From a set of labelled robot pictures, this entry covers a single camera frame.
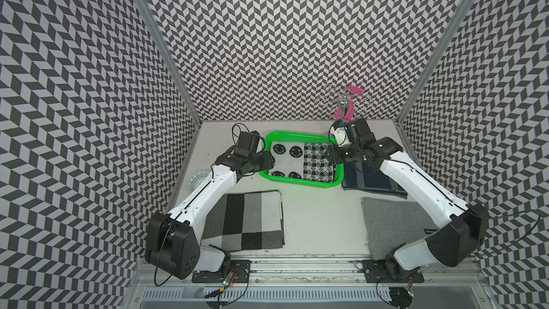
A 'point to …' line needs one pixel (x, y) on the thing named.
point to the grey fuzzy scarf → (389, 224)
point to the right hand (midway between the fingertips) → (330, 157)
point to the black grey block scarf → (244, 221)
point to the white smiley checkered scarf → (304, 161)
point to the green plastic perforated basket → (296, 136)
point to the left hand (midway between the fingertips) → (270, 162)
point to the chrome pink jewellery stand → (346, 104)
